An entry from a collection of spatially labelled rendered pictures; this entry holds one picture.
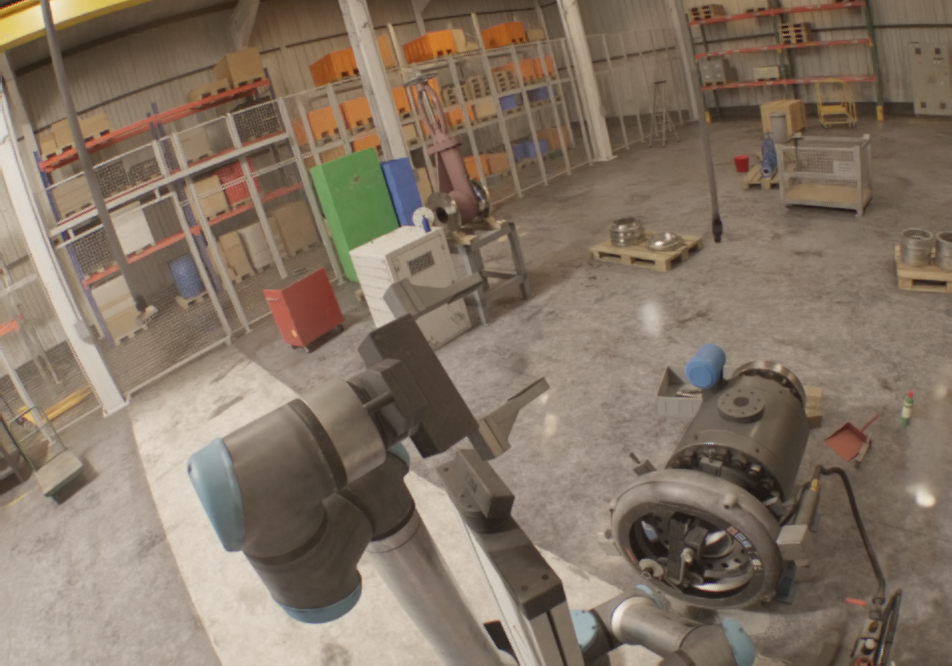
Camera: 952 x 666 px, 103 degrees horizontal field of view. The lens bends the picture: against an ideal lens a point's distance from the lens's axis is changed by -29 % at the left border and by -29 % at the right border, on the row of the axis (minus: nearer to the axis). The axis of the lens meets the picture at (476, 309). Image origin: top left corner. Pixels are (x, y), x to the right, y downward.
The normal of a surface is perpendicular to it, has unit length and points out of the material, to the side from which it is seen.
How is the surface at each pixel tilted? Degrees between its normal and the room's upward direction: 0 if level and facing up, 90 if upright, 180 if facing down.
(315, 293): 90
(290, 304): 90
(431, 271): 90
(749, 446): 19
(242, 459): 34
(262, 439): 28
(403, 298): 58
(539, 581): 0
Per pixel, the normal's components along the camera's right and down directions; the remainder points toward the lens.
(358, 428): 0.51, -0.21
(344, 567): 0.95, -0.06
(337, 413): 0.30, -0.52
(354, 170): 0.66, 0.13
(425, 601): 0.27, 0.28
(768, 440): 0.18, -0.70
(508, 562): -0.25, -0.89
